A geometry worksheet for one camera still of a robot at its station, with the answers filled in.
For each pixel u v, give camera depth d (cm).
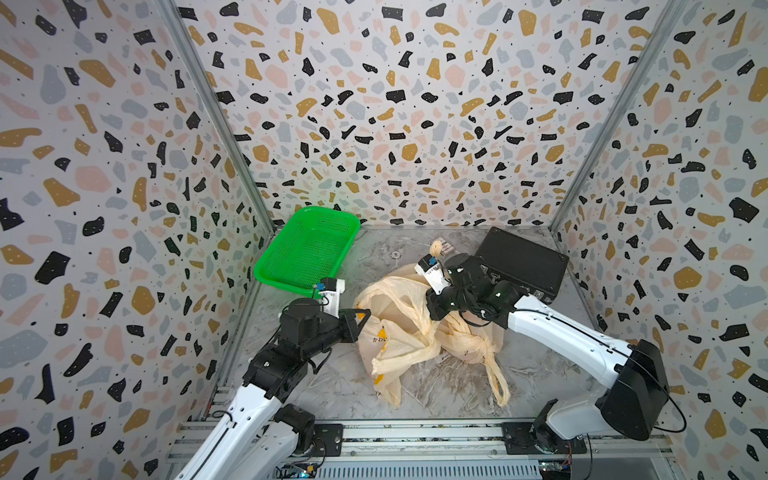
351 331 61
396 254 113
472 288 59
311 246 117
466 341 76
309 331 57
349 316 62
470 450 73
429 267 69
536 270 103
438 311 69
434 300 68
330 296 64
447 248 113
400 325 70
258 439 47
